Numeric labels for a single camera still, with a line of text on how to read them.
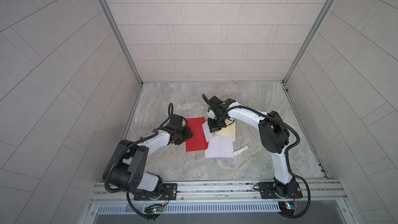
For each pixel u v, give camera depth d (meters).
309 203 0.66
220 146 0.85
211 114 0.71
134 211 0.65
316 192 0.71
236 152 0.81
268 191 0.71
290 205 0.68
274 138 0.51
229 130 0.91
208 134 0.87
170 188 0.72
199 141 0.87
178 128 0.72
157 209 0.64
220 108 0.69
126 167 0.42
